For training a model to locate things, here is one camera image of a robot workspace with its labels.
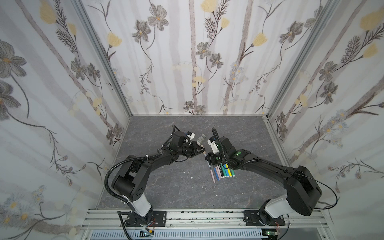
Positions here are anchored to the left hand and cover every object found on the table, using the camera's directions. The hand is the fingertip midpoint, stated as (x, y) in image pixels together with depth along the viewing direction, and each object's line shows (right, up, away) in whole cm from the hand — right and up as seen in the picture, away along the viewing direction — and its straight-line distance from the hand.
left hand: (203, 146), depth 84 cm
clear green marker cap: (+2, +5, +23) cm, 24 cm away
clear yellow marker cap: (0, +4, +21) cm, 21 cm away
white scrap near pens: (-9, -16, +6) cm, 20 cm away
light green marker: (+18, -17, +5) cm, 25 cm away
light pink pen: (+6, -18, +4) cm, 20 cm away
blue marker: (+14, -16, +6) cm, 22 cm away
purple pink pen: (+9, -17, +6) cm, 20 cm away
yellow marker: (+16, -17, +4) cm, 24 cm away
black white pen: (+12, -16, +6) cm, 21 cm away
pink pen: (+10, -17, +6) cm, 20 cm away
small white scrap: (-12, -16, +6) cm, 21 cm away
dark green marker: (+13, -15, +6) cm, 21 cm away
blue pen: (+8, -17, +4) cm, 19 cm away
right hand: (0, -4, -2) cm, 5 cm away
